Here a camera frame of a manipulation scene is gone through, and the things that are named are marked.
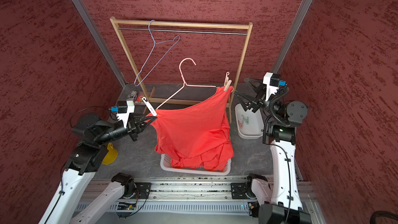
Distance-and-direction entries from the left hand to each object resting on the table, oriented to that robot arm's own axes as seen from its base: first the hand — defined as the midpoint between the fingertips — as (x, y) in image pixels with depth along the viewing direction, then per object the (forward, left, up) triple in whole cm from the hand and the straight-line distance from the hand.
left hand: (154, 119), depth 57 cm
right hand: (+9, -32, +8) cm, 34 cm away
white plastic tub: (+20, -50, -38) cm, 66 cm away
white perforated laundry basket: (-7, 0, -32) cm, 33 cm away
